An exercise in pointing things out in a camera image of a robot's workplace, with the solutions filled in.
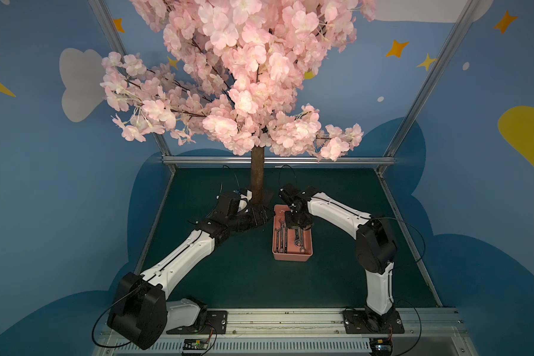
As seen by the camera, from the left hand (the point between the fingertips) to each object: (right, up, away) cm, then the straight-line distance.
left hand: (268, 213), depth 80 cm
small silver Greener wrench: (+4, -10, +17) cm, 20 cm away
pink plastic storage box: (+9, -15, +13) cm, 22 cm away
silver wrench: (+13, -12, +15) cm, 23 cm away
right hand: (+12, -6, +12) cm, 18 cm away
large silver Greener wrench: (+7, -14, +13) cm, 20 cm away
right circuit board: (+38, -44, -7) cm, 59 cm away
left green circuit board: (-24, -42, -8) cm, 49 cm away
